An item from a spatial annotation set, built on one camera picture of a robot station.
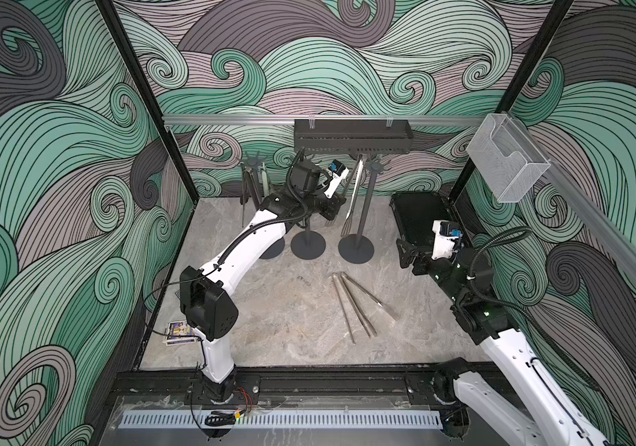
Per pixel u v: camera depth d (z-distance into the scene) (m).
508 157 0.77
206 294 0.44
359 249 1.03
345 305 0.90
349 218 0.74
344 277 0.95
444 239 0.60
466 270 0.50
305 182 0.59
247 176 0.74
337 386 0.75
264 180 0.78
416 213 1.30
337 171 0.66
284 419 0.70
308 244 1.04
